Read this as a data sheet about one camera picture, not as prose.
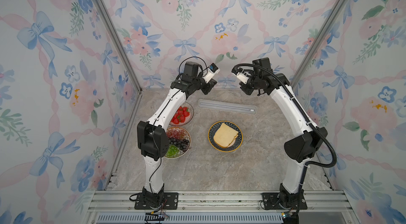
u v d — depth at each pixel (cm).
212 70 71
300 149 49
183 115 103
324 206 76
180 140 90
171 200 74
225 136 92
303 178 58
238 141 92
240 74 71
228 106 95
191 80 66
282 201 67
